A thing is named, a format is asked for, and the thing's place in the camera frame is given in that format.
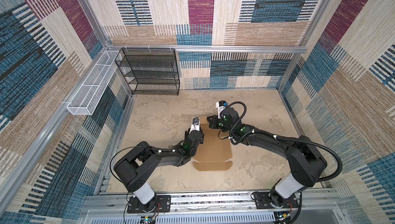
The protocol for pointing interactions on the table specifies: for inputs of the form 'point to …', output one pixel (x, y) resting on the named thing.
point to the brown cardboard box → (216, 153)
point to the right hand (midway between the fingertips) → (206, 120)
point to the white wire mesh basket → (85, 100)
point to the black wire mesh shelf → (149, 71)
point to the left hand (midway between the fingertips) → (198, 125)
